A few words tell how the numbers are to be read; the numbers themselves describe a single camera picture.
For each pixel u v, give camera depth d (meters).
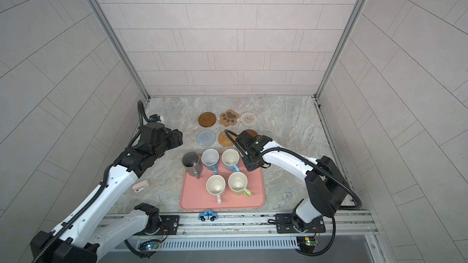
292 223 0.64
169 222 0.72
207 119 1.05
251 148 0.60
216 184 0.80
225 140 0.96
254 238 0.69
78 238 0.37
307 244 0.68
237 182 0.81
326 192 0.42
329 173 0.44
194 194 0.79
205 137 0.96
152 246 0.64
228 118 1.05
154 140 0.56
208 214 0.72
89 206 0.41
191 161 0.84
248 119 1.05
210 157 0.83
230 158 0.88
